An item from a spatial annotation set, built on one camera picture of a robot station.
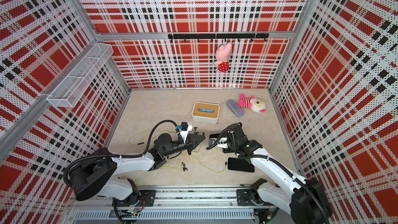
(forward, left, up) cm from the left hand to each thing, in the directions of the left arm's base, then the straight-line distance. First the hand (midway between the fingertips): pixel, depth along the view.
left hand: (206, 137), depth 75 cm
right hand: (+5, -12, -7) cm, 15 cm away
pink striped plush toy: (+29, -33, -11) cm, 45 cm away
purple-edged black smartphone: (-8, -18, -16) cm, 25 cm away
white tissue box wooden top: (+26, +1, -16) cm, 31 cm away
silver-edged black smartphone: (+2, -4, -3) cm, 5 cm away
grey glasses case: (+31, -19, -16) cm, 40 cm away
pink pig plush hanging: (+48, -10, +16) cm, 52 cm away
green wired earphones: (-9, +13, -18) cm, 24 cm away
